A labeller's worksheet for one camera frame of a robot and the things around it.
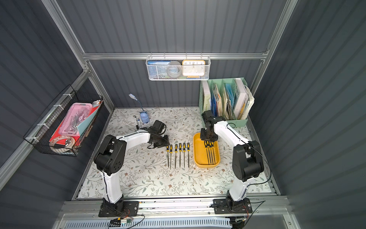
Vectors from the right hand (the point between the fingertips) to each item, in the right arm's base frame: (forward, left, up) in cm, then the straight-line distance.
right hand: (208, 137), depth 91 cm
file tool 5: (-6, +25, -9) cm, 27 cm away
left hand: (0, +27, -8) cm, 28 cm away
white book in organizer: (+24, -23, +12) cm, 35 cm away
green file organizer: (+23, -15, +12) cm, 30 cm away
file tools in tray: (-1, -2, -8) cm, 8 cm away
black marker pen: (+17, +53, -8) cm, 56 cm away
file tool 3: (-4, +19, -10) cm, 21 cm away
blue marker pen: (+20, +52, -9) cm, 57 cm away
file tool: (-4, +13, -10) cm, 17 cm away
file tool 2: (-4, +16, -10) cm, 19 cm away
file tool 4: (-6, +21, -9) cm, 24 cm away
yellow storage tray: (-10, +2, -9) cm, 13 cm away
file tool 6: (-5, +27, -8) cm, 29 cm away
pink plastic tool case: (+1, +72, +23) cm, 75 cm away
